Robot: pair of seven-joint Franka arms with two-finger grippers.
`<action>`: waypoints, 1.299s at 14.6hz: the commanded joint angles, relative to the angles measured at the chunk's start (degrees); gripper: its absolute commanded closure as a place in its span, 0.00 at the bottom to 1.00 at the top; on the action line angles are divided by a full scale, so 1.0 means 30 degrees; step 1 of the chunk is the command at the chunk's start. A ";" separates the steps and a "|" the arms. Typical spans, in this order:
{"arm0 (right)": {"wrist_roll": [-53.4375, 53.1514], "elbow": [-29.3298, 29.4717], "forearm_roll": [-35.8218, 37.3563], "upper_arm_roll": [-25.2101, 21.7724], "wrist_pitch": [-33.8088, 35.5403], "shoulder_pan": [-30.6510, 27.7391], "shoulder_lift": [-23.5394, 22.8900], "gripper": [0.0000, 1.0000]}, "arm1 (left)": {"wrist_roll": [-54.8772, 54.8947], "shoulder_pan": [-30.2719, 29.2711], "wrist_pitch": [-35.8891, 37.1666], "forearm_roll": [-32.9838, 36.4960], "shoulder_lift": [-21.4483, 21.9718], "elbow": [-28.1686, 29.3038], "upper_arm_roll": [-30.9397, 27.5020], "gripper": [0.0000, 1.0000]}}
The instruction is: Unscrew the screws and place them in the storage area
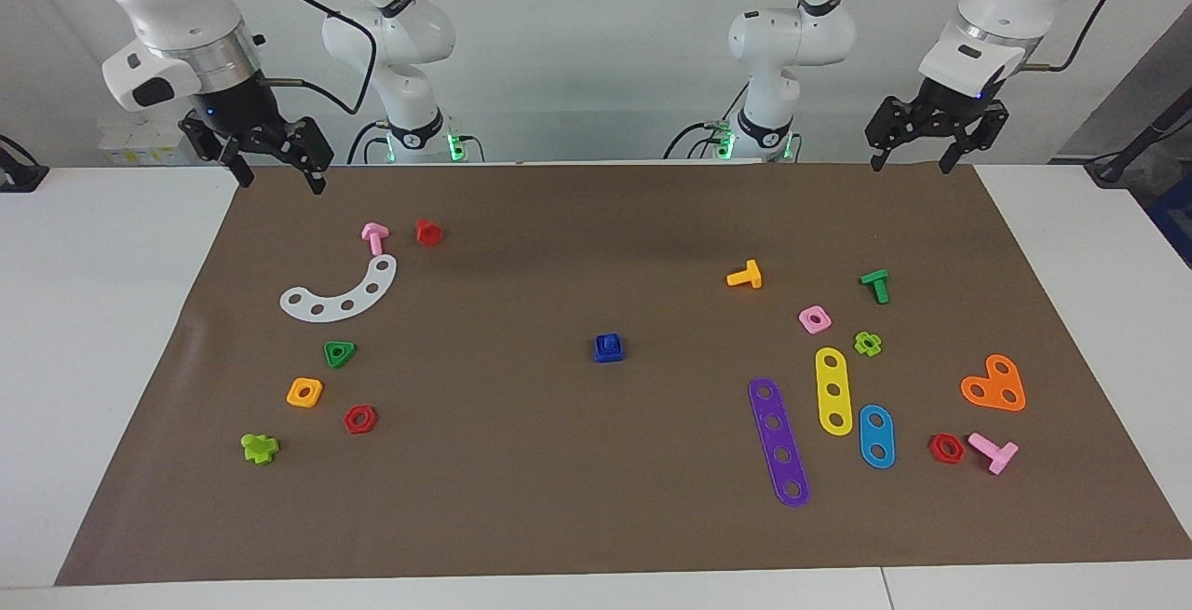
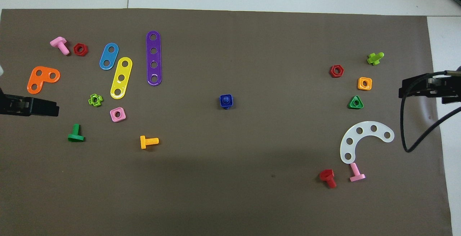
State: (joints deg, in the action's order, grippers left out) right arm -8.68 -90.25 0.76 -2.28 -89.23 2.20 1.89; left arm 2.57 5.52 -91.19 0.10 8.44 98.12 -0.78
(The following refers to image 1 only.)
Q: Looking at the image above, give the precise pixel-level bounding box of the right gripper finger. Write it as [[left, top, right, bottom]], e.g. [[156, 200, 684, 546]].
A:
[[179, 113, 254, 189], [287, 116, 334, 196]]

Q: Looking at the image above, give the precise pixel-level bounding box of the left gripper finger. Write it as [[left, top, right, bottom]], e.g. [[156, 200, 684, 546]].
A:
[[941, 105, 1009, 174], [865, 98, 923, 171]]

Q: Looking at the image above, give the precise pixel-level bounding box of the white background box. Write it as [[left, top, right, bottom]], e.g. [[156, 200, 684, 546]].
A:
[[98, 121, 201, 167]]

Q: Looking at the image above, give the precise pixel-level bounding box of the white curved perforated strip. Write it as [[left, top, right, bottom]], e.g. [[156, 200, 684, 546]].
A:
[[279, 254, 399, 323]]

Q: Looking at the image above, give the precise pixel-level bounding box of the black stand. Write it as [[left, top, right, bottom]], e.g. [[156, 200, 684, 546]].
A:
[[1085, 93, 1192, 187]]

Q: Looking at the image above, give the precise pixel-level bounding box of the black table clamp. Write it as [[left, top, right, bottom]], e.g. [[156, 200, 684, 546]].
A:
[[0, 135, 49, 192]]

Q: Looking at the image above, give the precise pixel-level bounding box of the blue background object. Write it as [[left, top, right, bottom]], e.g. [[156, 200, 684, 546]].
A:
[[1147, 172, 1192, 266]]

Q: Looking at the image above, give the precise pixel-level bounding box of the orange heart perforated plate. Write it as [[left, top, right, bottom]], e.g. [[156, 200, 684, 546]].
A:
[[960, 354, 1027, 413]]

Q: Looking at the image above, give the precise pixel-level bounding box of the yellow three-hole strip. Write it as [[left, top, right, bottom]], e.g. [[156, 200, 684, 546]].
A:
[[815, 347, 855, 437]]

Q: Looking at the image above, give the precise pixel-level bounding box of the blue two-hole strip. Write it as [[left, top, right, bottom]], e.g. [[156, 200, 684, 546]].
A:
[[859, 404, 897, 470]]

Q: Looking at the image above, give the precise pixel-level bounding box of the purple four-hole strip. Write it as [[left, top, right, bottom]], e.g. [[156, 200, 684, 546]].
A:
[[748, 377, 811, 508]]

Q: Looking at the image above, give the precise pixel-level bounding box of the brown table mat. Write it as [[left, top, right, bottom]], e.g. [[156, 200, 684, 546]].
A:
[[54, 161, 1192, 587]]

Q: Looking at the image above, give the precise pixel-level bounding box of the black base cable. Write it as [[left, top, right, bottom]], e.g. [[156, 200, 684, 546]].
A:
[[346, 119, 390, 165], [664, 121, 737, 161]]

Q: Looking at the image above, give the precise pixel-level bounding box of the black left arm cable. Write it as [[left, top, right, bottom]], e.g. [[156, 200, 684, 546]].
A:
[[1029, 0, 1128, 73]]

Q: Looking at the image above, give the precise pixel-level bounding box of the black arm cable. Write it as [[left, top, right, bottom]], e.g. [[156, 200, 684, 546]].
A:
[[223, 0, 378, 117], [1029, 0, 1128, 73]]

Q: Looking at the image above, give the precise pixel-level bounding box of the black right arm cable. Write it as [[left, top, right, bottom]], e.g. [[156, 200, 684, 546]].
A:
[[223, 0, 378, 117]]

